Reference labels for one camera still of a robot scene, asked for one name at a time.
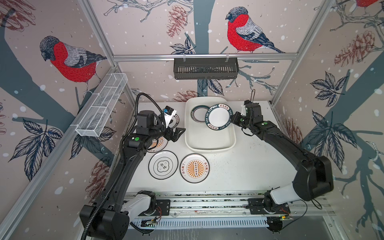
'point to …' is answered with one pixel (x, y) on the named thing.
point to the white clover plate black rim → (163, 164)
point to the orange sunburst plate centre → (194, 168)
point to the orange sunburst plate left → (161, 143)
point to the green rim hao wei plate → (218, 116)
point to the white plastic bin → (199, 137)
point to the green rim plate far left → (175, 122)
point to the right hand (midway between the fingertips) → (229, 117)
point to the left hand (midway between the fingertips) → (177, 124)
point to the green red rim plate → (198, 112)
